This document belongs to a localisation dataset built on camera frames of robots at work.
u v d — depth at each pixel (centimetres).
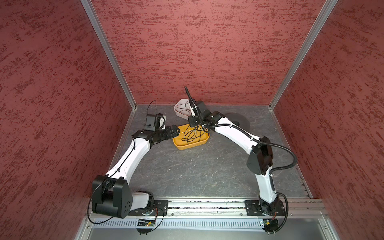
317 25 77
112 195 40
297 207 76
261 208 67
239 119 110
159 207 74
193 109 67
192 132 104
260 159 50
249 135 54
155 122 65
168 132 74
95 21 76
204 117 65
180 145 93
